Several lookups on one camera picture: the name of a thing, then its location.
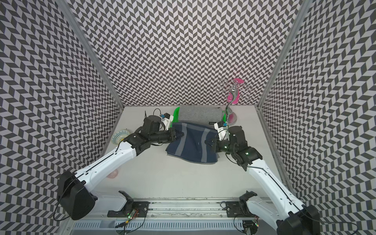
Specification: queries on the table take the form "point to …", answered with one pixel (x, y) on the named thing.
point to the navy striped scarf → (191, 146)
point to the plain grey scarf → (207, 115)
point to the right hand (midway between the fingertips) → (206, 144)
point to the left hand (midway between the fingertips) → (183, 135)
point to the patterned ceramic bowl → (119, 135)
